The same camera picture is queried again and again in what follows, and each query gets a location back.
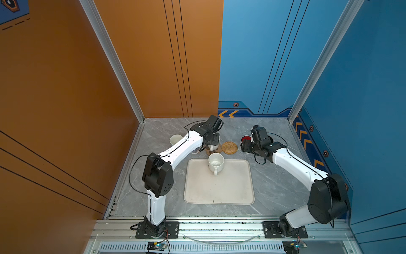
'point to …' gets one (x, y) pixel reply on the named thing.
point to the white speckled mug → (216, 161)
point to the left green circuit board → (156, 246)
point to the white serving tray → (232, 185)
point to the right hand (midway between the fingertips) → (244, 145)
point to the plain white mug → (213, 147)
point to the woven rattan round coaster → (229, 147)
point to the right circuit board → (293, 246)
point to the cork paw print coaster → (209, 151)
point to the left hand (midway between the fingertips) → (214, 138)
